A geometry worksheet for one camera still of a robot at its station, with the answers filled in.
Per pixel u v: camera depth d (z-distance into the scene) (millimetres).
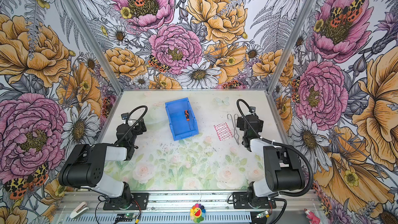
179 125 1019
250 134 731
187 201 761
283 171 449
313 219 677
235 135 975
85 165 468
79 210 701
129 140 742
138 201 733
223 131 994
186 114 1052
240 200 741
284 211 678
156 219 702
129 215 711
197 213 702
